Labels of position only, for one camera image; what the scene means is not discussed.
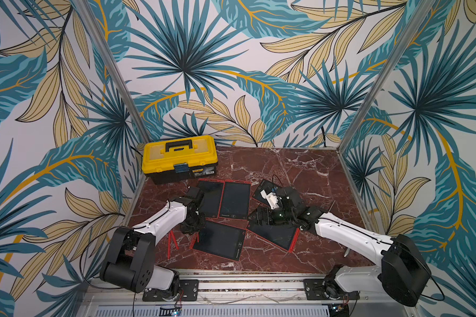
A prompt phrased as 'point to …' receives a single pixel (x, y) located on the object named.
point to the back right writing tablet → (264, 185)
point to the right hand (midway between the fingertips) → (253, 218)
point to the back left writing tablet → (235, 200)
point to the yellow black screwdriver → (332, 205)
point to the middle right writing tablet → (283, 236)
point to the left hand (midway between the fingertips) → (198, 231)
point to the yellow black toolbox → (172, 161)
